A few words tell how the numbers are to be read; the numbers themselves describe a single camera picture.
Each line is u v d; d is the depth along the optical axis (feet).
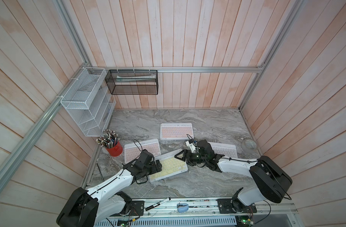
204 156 2.25
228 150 3.13
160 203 2.45
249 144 3.22
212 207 2.45
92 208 1.30
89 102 2.22
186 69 3.19
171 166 2.75
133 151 3.12
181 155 2.55
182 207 2.38
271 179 1.56
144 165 2.15
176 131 3.41
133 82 3.43
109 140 2.68
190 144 2.68
